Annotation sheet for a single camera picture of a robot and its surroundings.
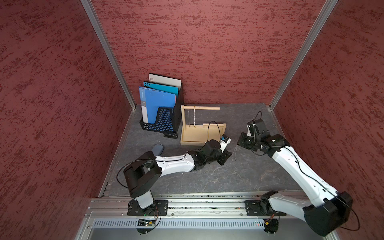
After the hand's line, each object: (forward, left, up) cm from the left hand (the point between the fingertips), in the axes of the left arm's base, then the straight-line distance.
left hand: (228, 154), depth 80 cm
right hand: (+4, -5, +5) cm, 8 cm away
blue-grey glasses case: (+8, +43, -12) cm, 46 cm away
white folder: (+46, +44, +16) cm, 66 cm away
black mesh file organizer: (+21, +35, +4) cm, 41 cm away
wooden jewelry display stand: (+20, +16, -11) cm, 28 cm away
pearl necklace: (+24, +19, +3) cm, 31 cm away
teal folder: (+37, +36, +15) cm, 54 cm away
